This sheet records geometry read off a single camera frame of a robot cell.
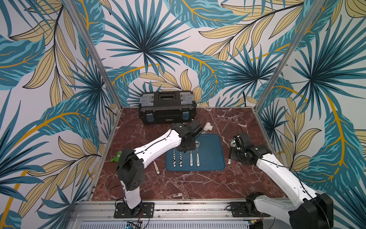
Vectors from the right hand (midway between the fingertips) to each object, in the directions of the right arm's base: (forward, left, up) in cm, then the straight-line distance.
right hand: (234, 154), depth 82 cm
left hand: (+3, +26, +3) cm, 27 cm away
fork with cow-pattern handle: (+2, +35, -9) cm, 37 cm away
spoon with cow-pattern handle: (+2, +31, -9) cm, 32 cm away
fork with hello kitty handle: (+2, +24, -9) cm, 26 cm away
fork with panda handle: (-3, +46, -10) cm, 47 cm away
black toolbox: (+32, +40, +7) cm, 51 cm away
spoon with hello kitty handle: (+12, +20, -8) cm, 25 cm away
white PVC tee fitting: (+27, +11, -8) cm, 30 cm away
